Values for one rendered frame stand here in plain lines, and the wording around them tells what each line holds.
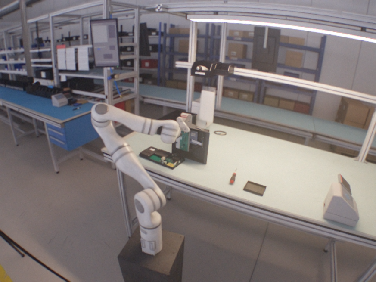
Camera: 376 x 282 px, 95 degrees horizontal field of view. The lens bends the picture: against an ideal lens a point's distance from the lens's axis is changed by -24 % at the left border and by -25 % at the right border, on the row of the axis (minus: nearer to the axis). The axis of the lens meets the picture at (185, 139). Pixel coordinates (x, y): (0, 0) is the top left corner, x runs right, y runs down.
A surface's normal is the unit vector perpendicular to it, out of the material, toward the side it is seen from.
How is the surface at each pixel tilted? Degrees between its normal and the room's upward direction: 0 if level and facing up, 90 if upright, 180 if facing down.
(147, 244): 90
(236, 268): 0
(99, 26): 101
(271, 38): 97
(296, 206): 0
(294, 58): 90
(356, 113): 90
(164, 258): 0
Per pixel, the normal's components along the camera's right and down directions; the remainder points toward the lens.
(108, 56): -0.07, 0.58
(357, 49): -0.47, 0.35
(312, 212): 0.04, -0.91
